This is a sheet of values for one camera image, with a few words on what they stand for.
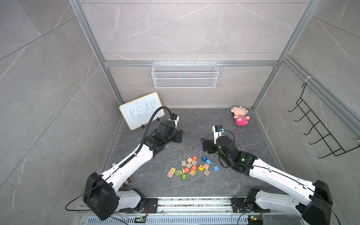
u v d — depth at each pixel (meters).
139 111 1.01
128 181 0.79
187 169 0.86
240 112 1.10
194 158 0.90
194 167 0.86
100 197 0.39
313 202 0.39
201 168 0.86
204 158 0.90
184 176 0.82
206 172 0.85
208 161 0.88
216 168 0.84
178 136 0.70
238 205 0.73
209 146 0.66
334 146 0.61
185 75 1.00
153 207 0.73
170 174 0.84
